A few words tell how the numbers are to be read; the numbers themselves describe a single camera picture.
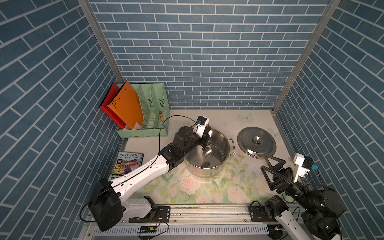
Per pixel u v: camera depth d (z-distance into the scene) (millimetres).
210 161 1018
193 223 721
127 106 1008
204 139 631
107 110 840
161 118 1141
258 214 732
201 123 598
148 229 716
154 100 1085
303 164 458
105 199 386
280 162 555
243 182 849
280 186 457
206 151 860
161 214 737
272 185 472
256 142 994
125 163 865
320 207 418
